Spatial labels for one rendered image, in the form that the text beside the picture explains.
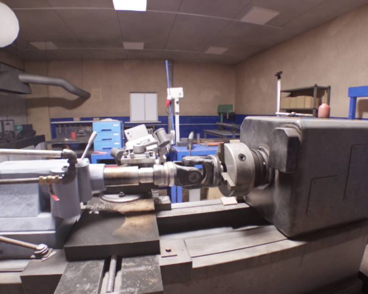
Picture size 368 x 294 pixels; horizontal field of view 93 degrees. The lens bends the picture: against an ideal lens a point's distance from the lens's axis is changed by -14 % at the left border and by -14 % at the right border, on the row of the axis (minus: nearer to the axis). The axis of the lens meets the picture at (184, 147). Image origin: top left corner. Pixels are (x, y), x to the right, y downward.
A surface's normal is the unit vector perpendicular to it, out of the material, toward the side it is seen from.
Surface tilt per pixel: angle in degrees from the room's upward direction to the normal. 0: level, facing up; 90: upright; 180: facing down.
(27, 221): 62
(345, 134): 90
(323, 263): 90
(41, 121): 90
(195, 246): 0
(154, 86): 90
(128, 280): 0
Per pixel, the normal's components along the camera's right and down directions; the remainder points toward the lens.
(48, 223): 0.18, -0.32
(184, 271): 0.21, 0.16
